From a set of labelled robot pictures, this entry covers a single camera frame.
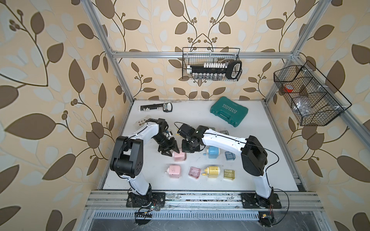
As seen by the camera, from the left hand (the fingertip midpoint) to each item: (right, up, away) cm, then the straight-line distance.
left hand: (174, 151), depth 84 cm
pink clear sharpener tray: (+12, -12, 0) cm, 17 cm away
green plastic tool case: (+41, +24, +22) cm, 52 cm away
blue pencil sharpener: (+23, 0, 0) cm, 23 cm away
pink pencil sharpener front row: (+1, -9, -7) cm, 11 cm away
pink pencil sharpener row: (+4, -3, 0) cm, 5 cm away
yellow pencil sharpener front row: (+22, -9, -7) cm, 24 cm away
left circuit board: (-15, -31, -12) cm, 36 cm away
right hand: (+6, 0, +2) cm, 7 cm away
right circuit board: (+48, -31, -13) cm, 58 cm away
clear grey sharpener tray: (+34, +9, +17) cm, 39 cm away
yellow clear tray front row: (+32, -13, -1) cm, 35 cm away
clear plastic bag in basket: (+65, +26, -14) cm, 72 cm away
